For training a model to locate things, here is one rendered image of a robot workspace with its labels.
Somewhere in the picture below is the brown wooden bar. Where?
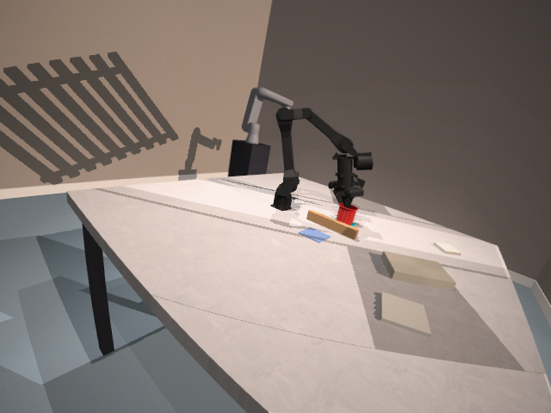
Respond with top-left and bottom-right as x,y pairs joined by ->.
306,210 -> 359,240

